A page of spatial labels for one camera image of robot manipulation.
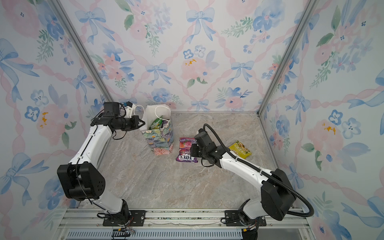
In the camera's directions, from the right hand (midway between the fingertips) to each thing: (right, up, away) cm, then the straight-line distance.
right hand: (191, 148), depth 83 cm
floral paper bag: (-17, +4, +1) cm, 18 cm away
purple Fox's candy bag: (-3, -1, +1) cm, 4 cm away
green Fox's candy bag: (-21, +14, +8) cm, 26 cm away
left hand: (-26, +15, 0) cm, 30 cm away
